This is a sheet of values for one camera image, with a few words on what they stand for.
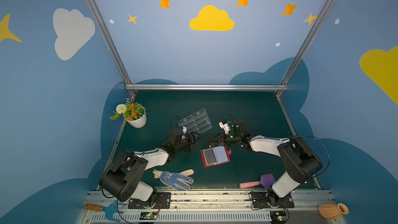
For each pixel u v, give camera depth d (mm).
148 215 705
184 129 861
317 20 821
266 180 784
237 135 736
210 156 880
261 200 733
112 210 727
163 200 743
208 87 1219
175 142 705
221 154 895
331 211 640
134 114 908
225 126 864
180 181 798
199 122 991
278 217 715
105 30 847
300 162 467
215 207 733
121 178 430
